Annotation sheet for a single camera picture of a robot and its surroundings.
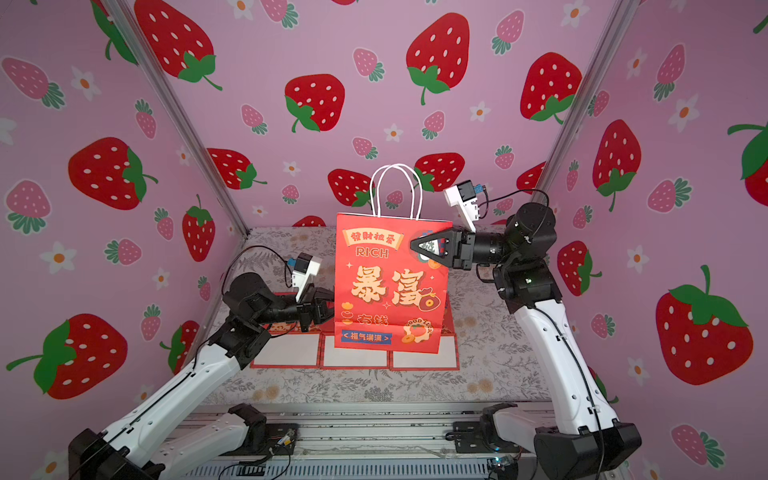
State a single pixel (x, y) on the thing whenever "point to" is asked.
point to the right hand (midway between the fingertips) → (417, 247)
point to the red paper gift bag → (291, 348)
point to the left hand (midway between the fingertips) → (351, 307)
